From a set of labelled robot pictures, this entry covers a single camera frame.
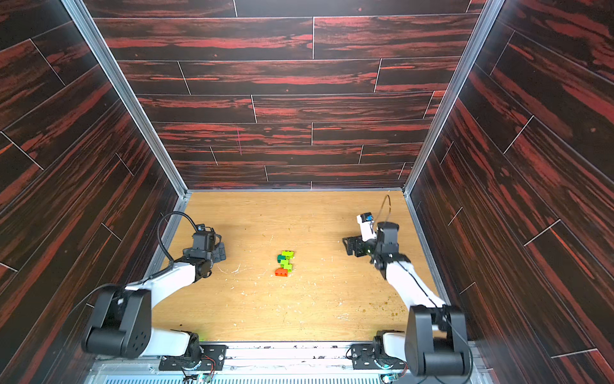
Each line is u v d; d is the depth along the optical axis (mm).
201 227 803
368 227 757
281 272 908
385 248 673
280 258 936
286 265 913
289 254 957
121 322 891
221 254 860
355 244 769
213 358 732
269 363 734
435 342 410
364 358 733
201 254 713
